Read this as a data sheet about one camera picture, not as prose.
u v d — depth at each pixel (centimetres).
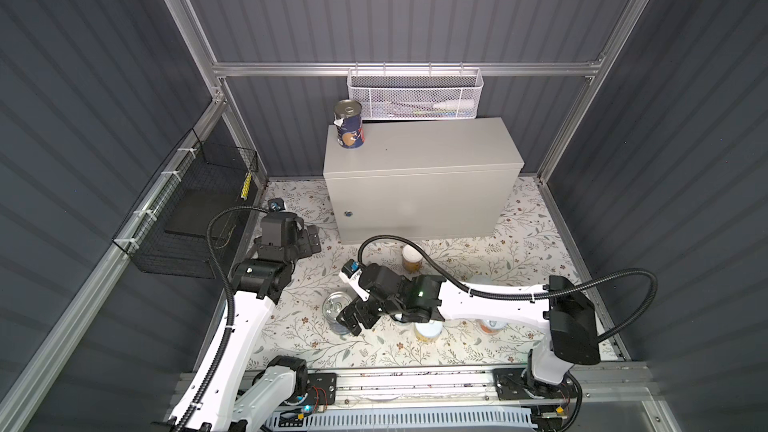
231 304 45
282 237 54
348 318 64
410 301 55
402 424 70
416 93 124
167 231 69
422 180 129
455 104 86
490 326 78
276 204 63
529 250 99
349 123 74
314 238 69
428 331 79
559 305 50
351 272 65
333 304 77
